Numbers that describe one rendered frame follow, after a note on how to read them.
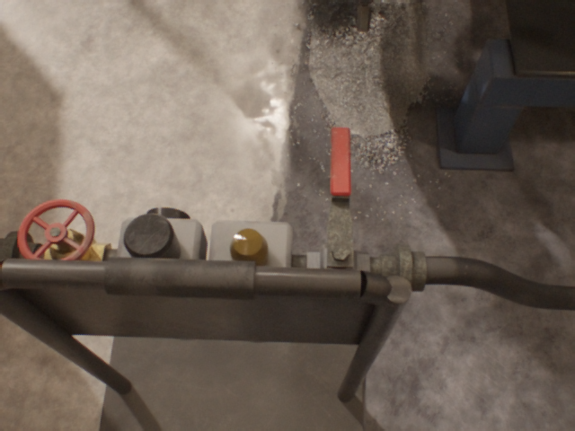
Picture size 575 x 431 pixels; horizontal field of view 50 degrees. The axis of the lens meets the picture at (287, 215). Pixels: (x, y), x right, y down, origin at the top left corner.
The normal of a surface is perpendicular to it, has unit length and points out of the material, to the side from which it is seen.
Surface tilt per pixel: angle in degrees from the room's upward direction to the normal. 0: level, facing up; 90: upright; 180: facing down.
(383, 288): 37
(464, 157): 0
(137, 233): 0
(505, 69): 0
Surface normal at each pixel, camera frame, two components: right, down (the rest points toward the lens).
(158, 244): 0.00, -0.43
